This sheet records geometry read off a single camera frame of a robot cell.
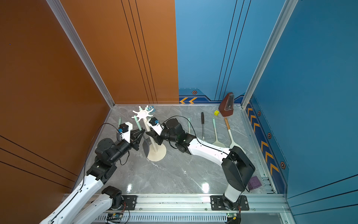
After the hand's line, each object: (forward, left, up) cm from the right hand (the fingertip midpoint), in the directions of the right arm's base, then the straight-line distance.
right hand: (149, 130), depth 75 cm
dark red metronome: (+33, -52, -16) cm, 63 cm away
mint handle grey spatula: (+25, +32, -22) cm, 47 cm away
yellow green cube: (+33, -45, -22) cm, 60 cm away
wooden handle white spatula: (+5, -52, -24) cm, 57 cm away
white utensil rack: (-1, -1, -23) cm, 23 cm away
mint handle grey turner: (-5, +3, -6) cm, 8 cm away
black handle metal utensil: (+23, -33, -23) cm, 47 cm away
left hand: (-2, +2, +4) cm, 5 cm away
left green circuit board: (-36, +17, -27) cm, 49 cm away
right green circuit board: (-35, -44, -28) cm, 62 cm away
